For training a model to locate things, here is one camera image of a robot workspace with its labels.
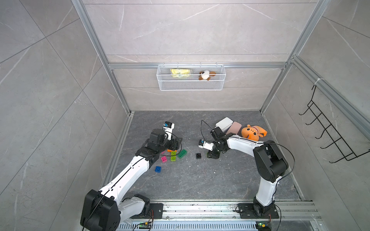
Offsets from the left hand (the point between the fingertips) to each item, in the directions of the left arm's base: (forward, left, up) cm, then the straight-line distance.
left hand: (177, 135), depth 81 cm
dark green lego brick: (-2, -2, -18) cm, 18 cm away
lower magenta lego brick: (-6, +10, -18) cm, 21 cm away
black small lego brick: (-4, -13, -19) cm, 23 cm away
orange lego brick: (-11, +4, +3) cm, 12 cm away
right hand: (-1, -21, -19) cm, 29 cm away
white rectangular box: (+21, -34, -17) cm, 43 cm away
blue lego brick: (-12, +13, -19) cm, 26 cm away
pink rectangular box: (+19, -42, -19) cm, 50 cm away
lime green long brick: (-5, +4, -19) cm, 20 cm away
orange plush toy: (+8, -50, -11) cm, 52 cm away
